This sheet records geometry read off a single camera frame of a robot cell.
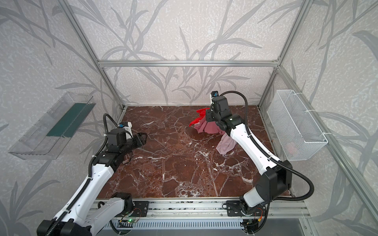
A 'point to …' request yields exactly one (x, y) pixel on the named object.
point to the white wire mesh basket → (300, 135)
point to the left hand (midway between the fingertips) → (146, 131)
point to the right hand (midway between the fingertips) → (210, 105)
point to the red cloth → (202, 113)
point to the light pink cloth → (225, 144)
